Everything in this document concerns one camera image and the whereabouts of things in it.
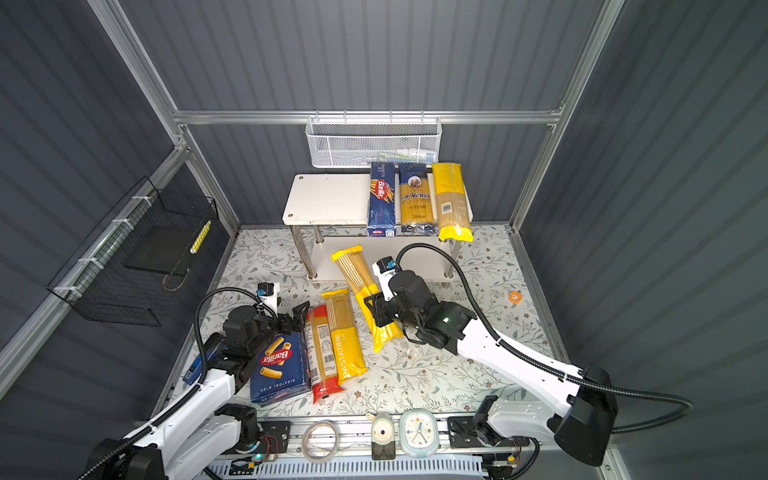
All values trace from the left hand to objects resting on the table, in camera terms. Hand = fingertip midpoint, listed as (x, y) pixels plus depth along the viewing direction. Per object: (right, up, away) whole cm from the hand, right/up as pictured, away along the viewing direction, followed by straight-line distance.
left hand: (293, 301), depth 84 cm
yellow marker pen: (-24, +18, -4) cm, 30 cm away
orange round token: (+70, -1, +16) cm, 71 cm away
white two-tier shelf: (+7, +27, -3) cm, 28 cm away
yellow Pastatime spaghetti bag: (+16, -15, +1) cm, 21 cm away
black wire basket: (-37, +15, -7) cm, 40 cm away
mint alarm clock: (+35, -30, -11) cm, 47 cm away
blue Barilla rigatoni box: (-3, -17, -5) cm, 18 cm away
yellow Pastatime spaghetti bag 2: (+19, +10, -10) cm, 24 cm away
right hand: (+23, +2, -11) cm, 25 cm away
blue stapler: (-26, -19, -2) cm, 32 cm away
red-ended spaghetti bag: (+7, -16, +1) cm, 17 cm away
